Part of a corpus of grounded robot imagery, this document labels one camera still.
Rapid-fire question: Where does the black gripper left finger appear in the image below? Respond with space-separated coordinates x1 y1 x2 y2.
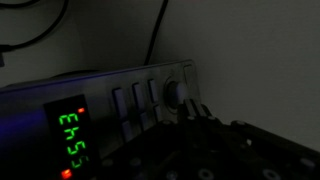
99 98 201 174

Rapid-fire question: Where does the black looped cable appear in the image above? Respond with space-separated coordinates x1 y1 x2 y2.
0 0 70 54

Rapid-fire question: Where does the silver microwave oven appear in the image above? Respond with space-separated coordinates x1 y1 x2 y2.
0 59 204 180

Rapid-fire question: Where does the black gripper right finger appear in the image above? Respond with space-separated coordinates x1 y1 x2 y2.
192 98 320 168

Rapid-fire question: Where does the black oven power cable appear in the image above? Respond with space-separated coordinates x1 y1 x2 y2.
143 0 170 67

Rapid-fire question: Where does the oven control knob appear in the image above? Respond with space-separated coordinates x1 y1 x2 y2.
163 77 188 114

